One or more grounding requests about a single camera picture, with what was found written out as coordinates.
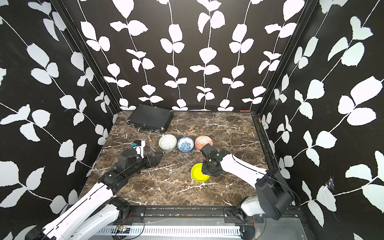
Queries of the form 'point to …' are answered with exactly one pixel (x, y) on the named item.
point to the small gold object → (150, 139)
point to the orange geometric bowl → (201, 140)
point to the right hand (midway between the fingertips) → (203, 170)
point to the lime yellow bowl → (196, 173)
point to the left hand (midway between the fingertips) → (158, 153)
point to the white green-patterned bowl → (167, 142)
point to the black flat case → (151, 117)
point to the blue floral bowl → (185, 145)
